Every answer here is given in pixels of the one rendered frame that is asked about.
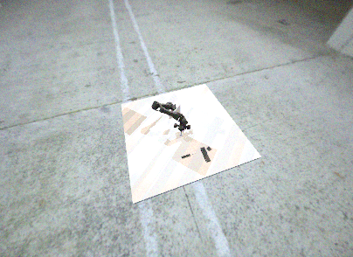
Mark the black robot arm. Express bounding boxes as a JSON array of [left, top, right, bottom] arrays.
[[151, 101, 188, 131]]

